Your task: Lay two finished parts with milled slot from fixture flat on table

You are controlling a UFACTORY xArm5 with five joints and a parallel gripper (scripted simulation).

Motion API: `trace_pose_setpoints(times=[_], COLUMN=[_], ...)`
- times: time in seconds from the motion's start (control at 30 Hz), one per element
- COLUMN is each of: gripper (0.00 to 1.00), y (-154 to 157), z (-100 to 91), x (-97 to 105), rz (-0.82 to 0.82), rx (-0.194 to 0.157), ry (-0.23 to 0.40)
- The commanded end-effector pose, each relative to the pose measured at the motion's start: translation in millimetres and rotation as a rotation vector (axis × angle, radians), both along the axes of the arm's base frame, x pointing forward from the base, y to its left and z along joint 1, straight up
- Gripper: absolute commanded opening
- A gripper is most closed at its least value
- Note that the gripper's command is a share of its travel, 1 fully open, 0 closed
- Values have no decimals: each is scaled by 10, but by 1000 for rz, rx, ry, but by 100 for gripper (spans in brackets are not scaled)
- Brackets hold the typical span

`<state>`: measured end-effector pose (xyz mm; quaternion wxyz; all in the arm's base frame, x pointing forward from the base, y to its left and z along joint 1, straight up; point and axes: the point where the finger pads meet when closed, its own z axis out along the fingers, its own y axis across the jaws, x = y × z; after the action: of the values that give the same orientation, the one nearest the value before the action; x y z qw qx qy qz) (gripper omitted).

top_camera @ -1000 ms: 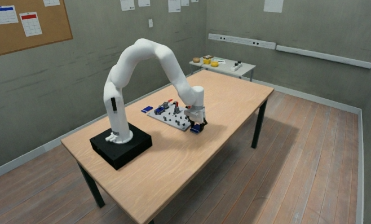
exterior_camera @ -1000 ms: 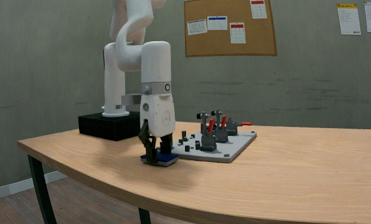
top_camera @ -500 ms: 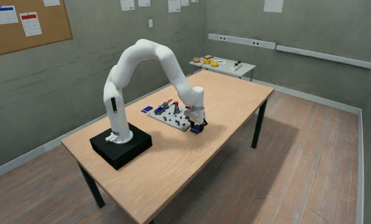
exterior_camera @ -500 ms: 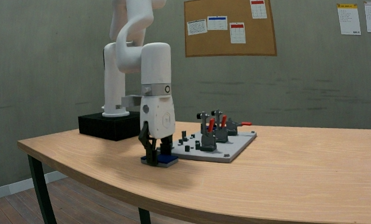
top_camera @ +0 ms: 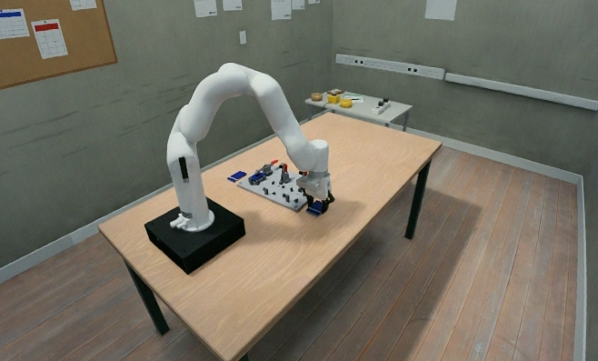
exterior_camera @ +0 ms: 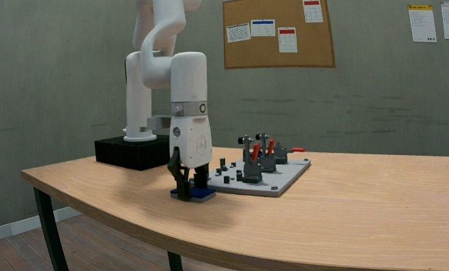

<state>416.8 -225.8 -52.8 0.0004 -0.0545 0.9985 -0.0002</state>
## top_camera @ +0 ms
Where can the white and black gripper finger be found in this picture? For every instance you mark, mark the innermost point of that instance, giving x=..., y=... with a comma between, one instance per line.
x=310, y=199
x=327, y=202

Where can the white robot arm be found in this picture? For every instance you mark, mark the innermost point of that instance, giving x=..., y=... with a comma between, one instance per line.
x=195, y=121

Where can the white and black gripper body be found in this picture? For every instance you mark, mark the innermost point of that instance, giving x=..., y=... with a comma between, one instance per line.
x=325, y=185

